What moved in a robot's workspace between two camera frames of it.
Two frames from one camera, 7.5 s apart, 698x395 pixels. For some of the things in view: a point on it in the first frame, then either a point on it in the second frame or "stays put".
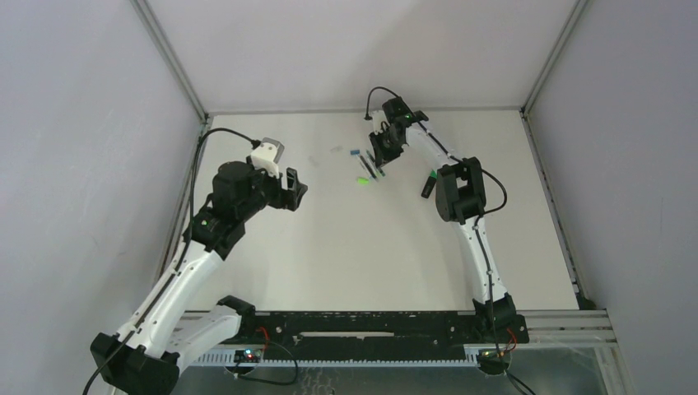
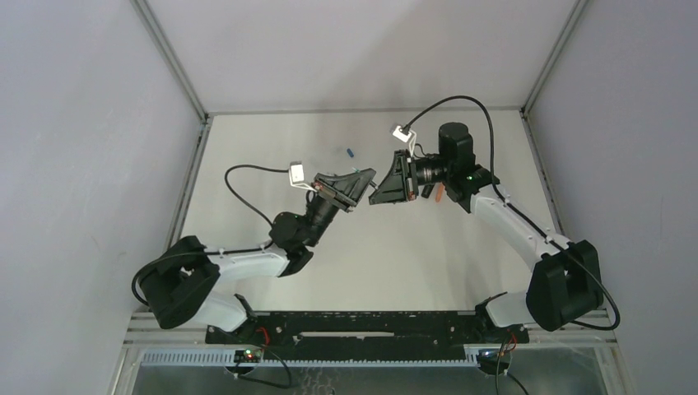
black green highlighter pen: [430, 183] stays put
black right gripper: [385, 144] to [409, 175]
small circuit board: [247, 355] stays put
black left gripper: [281, 189] to [332, 195]
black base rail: [282, 336] stays put
